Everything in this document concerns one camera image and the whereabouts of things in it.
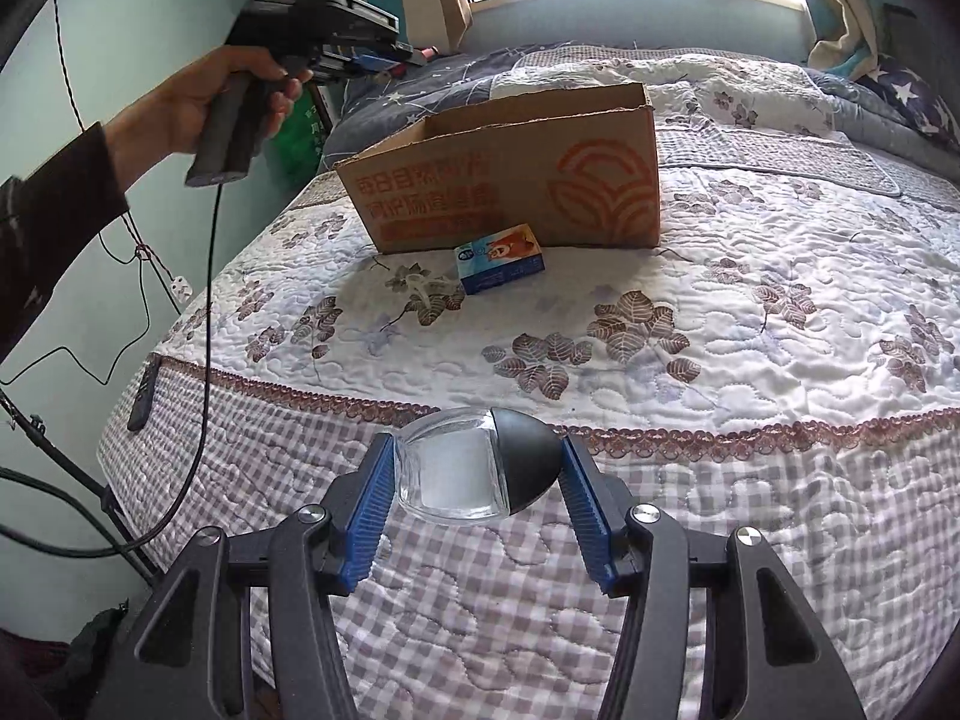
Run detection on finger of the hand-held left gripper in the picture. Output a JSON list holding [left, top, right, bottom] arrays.
[[330, 60, 398, 82], [352, 43, 422, 65]]

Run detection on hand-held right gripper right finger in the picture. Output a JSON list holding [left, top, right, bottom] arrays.
[[559, 427, 867, 720]]

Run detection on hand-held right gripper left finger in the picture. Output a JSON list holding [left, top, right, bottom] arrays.
[[112, 431, 398, 720]]

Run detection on clear bottle with black cap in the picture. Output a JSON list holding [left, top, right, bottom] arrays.
[[394, 405, 563, 524]]

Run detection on brown cardboard box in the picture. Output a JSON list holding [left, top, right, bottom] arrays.
[[334, 81, 662, 256]]

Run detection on person's left forearm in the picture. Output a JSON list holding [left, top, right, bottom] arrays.
[[0, 82, 177, 361]]

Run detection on person's left hand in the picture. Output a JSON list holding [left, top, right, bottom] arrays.
[[160, 45, 314, 158]]

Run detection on grey star blanket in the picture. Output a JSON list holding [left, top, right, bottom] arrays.
[[319, 45, 541, 166]]

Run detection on green shopping bag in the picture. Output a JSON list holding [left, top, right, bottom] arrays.
[[277, 82, 338, 173]]

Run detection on small blue printed box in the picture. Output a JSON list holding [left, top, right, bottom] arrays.
[[454, 223, 547, 296]]

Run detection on black remote control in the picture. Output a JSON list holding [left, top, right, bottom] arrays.
[[126, 356, 162, 434]]

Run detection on folded checked quilt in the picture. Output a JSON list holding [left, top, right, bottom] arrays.
[[487, 45, 848, 136]]

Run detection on dark cloth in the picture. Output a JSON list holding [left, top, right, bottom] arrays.
[[0, 604, 132, 720]]

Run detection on black stand legs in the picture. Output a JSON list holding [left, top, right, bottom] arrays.
[[0, 390, 158, 586]]

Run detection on beige and blue curtain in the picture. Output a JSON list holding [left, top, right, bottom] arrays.
[[780, 0, 901, 76]]

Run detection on navy star pillow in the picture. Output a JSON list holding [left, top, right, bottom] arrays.
[[855, 52, 960, 155]]

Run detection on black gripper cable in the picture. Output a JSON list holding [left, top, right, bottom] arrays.
[[0, 184, 222, 560]]

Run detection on thin wall cable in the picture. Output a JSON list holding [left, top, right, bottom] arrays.
[[52, 0, 188, 391]]

